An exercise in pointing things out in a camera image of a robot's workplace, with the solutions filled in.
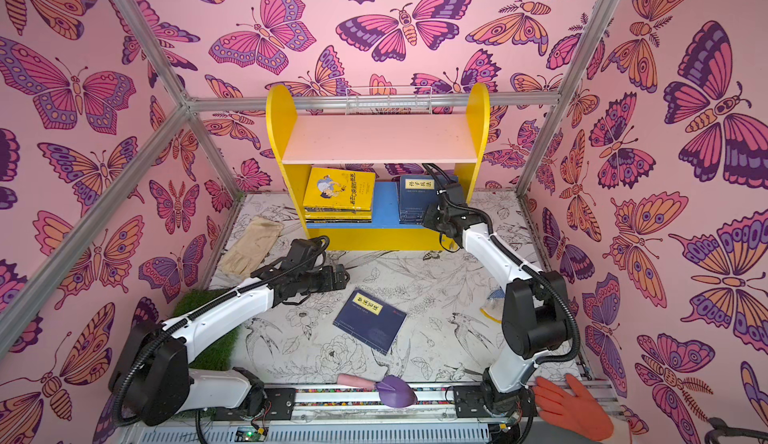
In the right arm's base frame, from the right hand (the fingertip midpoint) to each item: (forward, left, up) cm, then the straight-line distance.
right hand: (430, 211), depth 90 cm
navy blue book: (+6, +4, +2) cm, 7 cm away
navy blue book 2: (-26, +18, -18) cm, 37 cm away
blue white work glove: (-18, -21, -18) cm, 33 cm away
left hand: (-18, +27, -8) cm, 33 cm away
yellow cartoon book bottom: (+4, +28, +3) cm, 28 cm away
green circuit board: (-54, +46, -21) cm, 74 cm away
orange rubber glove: (-49, -31, -16) cm, 60 cm away
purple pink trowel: (-45, +11, -17) cm, 49 cm away
